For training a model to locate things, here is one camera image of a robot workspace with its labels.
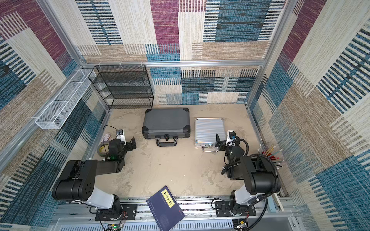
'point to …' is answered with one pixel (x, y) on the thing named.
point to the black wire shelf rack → (124, 86)
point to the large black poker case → (166, 125)
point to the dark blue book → (165, 209)
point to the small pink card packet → (106, 137)
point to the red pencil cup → (270, 151)
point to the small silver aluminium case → (206, 129)
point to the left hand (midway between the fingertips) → (126, 138)
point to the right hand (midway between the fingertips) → (226, 135)
